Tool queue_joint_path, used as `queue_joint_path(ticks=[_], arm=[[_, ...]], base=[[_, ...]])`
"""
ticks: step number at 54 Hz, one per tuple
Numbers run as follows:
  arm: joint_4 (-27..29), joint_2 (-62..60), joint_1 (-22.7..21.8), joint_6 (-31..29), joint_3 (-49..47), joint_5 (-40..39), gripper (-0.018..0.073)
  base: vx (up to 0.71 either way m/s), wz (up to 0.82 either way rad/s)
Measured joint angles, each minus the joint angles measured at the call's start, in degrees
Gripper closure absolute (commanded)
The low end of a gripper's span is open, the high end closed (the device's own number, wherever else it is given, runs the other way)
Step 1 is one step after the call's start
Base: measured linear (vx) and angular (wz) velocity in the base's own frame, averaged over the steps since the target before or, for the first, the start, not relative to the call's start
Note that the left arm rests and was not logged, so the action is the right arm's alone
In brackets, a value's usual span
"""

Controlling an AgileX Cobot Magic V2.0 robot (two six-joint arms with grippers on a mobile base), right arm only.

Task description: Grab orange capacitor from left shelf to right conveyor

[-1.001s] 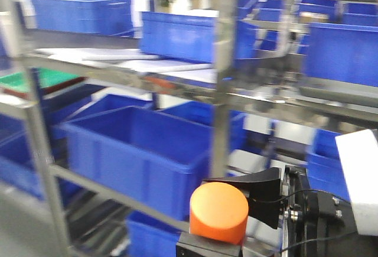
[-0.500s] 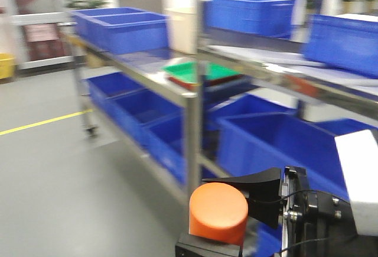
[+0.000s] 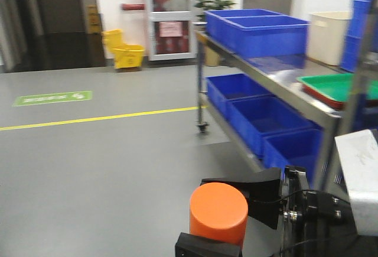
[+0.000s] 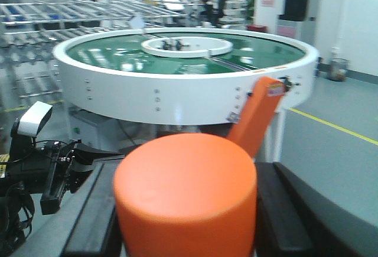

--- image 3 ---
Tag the green plastic tray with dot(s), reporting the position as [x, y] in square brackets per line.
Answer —
[330, 85]

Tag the steel table on castors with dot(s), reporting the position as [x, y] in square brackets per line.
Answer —
[265, 71]

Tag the cream plastic tub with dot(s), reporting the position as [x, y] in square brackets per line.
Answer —
[327, 38]

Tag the yellow floor sign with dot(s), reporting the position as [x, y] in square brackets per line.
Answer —
[94, 19]

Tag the orange cylinder capacitor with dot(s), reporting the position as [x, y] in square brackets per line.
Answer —
[218, 209]

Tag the stack of blue crates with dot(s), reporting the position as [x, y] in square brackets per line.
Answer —
[355, 38]

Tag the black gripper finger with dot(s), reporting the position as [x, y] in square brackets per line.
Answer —
[260, 198]
[206, 246]

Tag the large leafy potted plant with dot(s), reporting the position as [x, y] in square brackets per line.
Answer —
[214, 4]

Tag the red plastic tray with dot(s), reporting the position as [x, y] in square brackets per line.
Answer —
[325, 100]

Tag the yellow mop bucket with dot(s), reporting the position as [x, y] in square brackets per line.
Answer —
[127, 53]

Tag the white framed red door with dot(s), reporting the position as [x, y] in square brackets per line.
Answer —
[169, 17]

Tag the dark brown door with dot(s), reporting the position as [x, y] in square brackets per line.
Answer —
[59, 6]

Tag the blue plastic bin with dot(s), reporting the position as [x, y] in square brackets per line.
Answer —
[271, 39]
[292, 150]
[233, 90]
[265, 124]
[224, 22]

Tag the red wall bar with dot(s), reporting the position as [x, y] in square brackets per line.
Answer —
[133, 6]

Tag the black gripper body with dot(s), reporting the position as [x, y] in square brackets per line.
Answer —
[313, 221]

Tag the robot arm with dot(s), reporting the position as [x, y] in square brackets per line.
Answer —
[360, 174]

